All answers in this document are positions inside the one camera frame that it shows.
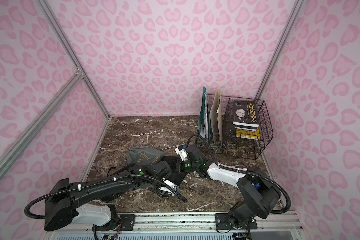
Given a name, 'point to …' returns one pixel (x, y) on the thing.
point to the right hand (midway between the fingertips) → (171, 169)
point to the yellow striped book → (246, 132)
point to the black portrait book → (245, 113)
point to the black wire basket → (234, 145)
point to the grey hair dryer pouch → (144, 156)
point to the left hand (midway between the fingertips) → (166, 178)
